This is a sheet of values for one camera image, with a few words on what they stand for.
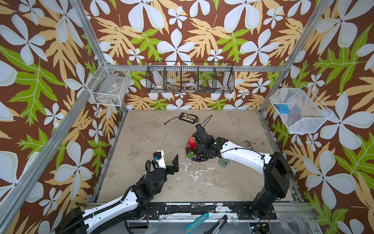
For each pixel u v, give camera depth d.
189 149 0.91
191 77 0.99
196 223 0.71
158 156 0.65
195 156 0.92
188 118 1.14
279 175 0.45
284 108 0.86
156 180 0.57
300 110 0.83
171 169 0.69
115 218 0.56
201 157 0.88
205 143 0.64
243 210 0.75
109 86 0.86
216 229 0.69
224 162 0.91
